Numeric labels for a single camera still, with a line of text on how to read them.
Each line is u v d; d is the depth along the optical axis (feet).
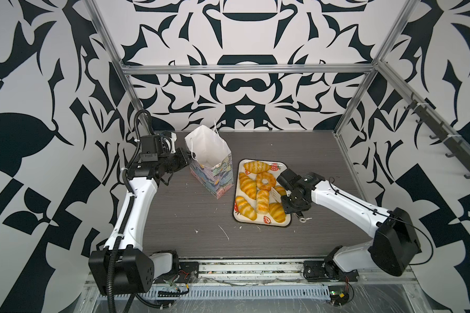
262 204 2.88
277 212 2.77
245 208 2.85
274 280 2.39
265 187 3.13
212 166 2.41
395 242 1.36
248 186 3.08
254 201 2.98
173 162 2.17
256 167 3.27
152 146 1.89
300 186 1.94
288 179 2.17
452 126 1.98
